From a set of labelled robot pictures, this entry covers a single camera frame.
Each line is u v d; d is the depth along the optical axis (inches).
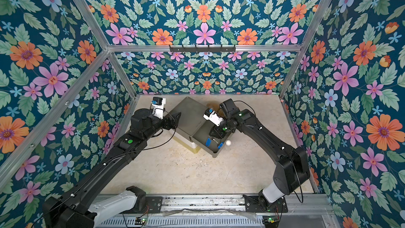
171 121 26.1
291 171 16.7
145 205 28.3
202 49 36.8
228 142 30.0
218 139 30.9
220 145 30.6
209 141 31.4
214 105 39.2
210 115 27.7
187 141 31.7
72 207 15.0
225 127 26.6
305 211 28.4
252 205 28.9
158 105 24.6
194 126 30.8
